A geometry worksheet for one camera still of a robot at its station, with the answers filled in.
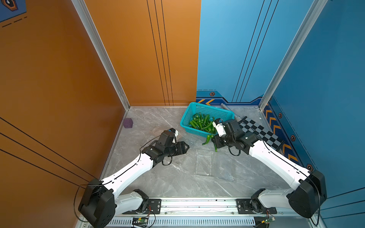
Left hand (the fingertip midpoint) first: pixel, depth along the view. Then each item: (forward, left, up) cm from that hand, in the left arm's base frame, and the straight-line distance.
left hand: (186, 145), depth 81 cm
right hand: (+3, -15, +2) cm, 16 cm away
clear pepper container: (-4, -12, -15) cm, 20 cm away
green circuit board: (-35, +23, -17) cm, 45 cm away
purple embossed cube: (+24, +45, -11) cm, 52 cm away
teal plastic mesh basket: (+38, -5, -9) cm, 39 cm away
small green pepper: (+4, -12, +2) cm, 13 cm away
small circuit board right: (-33, -43, -12) cm, 55 cm away
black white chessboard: (+13, -56, -11) cm, 59 cm away
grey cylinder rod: (+31, -37, -11) cm, 50 cm away
